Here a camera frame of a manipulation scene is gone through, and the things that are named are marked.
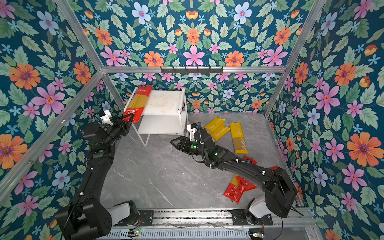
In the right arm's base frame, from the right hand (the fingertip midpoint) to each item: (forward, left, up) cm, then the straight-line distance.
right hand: (172, 142), depth 70 cm
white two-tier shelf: (+15, +5, +5) cm, 16 cm away
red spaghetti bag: (+19, +19, +8) cm, 28 cm away
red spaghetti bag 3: (-13, -33, -26) cm, 44 cm away
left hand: (+10, +18, +11) cm, 23 cm away
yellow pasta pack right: (+17, -39, -27) cm, 51 cm away
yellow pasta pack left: (+35, -24, -25) cm, 49 cm away
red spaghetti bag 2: (-12, -38, -24) cm, 46 cm away
